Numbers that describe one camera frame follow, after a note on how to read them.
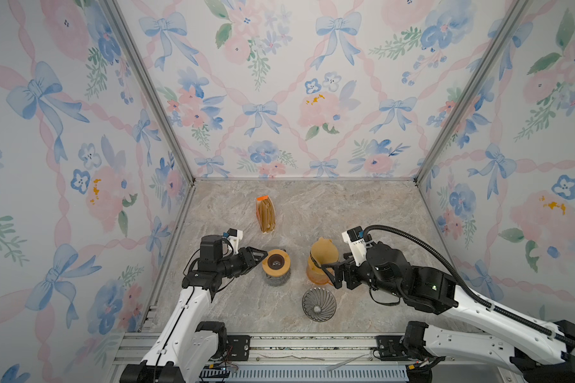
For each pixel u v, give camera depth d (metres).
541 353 0.40
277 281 0.85
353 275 0.58
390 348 0.73
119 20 0.70
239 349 0.74
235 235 0.76
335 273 0.59
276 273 0.80
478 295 0.45
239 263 0.70
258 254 0.76
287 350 0.75
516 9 0.69
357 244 0.58
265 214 1.00
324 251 0.80
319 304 0.81
